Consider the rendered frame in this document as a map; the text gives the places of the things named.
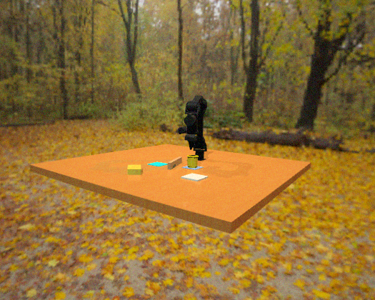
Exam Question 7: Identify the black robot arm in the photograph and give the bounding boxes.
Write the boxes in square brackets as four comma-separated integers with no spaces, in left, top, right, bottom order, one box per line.
[178,95,207,161]

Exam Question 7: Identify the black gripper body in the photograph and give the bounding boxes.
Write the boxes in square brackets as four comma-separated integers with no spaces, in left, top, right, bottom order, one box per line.
[184,124,199,141]

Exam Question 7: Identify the tan wooden bar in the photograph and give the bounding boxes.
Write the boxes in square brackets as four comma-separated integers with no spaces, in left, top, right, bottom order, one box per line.
[168,156,182,170]

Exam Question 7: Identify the cream flat pad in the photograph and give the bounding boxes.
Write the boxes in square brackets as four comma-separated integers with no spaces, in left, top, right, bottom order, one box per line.
[181,174,208,181]

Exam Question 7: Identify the yellow cup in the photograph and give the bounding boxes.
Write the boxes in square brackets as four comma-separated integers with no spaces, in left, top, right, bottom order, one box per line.
[187,155,199,168]

